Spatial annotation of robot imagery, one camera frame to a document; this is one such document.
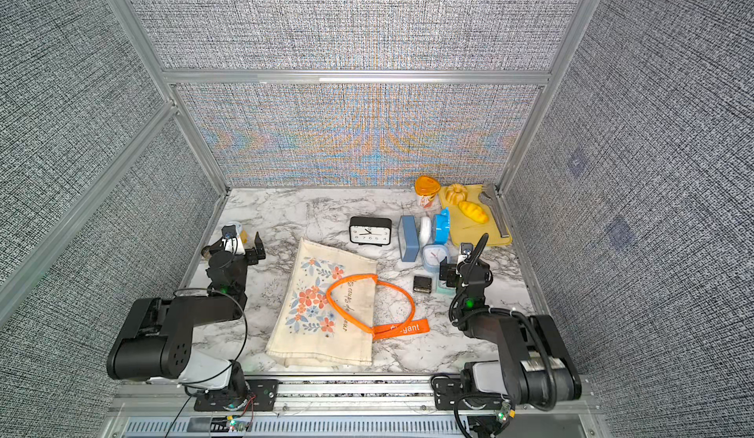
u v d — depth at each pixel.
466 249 0.78
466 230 1.06
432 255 0.98
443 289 0.90
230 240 0.75
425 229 0.97
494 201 1.12
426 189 1.07
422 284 0.93
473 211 1.09
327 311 0.76
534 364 0.43
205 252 0.97
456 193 1.13
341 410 0.73
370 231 0.98
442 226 0.96
